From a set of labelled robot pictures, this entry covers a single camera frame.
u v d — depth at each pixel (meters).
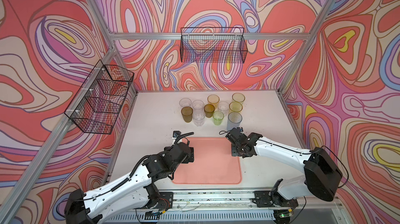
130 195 0.57
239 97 0.99
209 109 1.04
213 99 1.08
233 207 0.73
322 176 0.42
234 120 0.95
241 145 0.63
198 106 1.08
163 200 0.73
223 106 1.04
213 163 0.85
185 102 1.06
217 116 1.02
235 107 0.96
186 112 1.01
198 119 1.02
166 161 0.56
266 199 0.74
